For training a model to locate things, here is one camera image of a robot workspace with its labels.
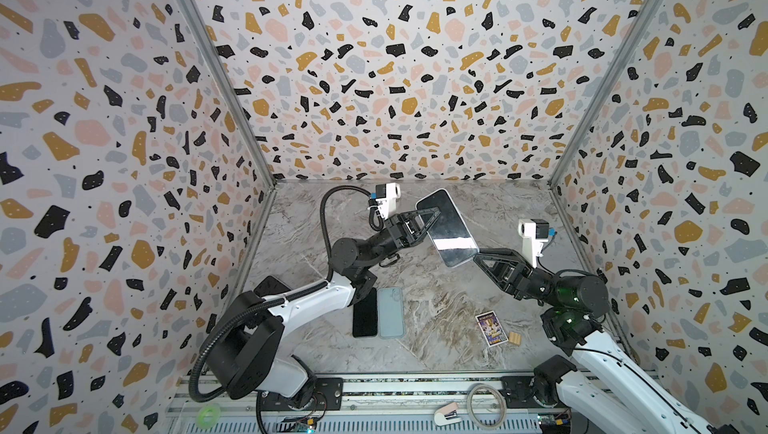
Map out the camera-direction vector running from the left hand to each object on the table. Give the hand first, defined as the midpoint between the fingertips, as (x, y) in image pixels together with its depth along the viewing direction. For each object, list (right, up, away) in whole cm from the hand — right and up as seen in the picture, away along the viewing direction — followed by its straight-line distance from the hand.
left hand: (439, 217), depth 55 cm
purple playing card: (+18, -32, +28) cm, 46 cm away
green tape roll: (-53, -48, +16) cm, 73 cm away
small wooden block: (+24, -34, +27) cm, 49 cm away
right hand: (+6, -9, -1) cm, 11 cm away
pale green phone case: (-10, -29, +34) cm, 46 cm away
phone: (-18, -30, +32) cm, 47 cm away
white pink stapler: (+4, -47, +15) cm, 49 cm away
